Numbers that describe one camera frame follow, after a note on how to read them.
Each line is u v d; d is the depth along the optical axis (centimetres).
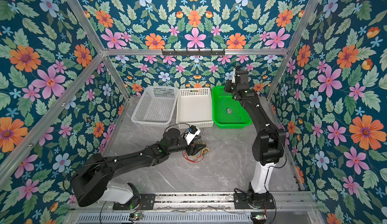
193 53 93
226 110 111
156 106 112
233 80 78
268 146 50
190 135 68
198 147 72
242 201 73
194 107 111
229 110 111
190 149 69
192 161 87
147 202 73
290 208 72
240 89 67
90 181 42
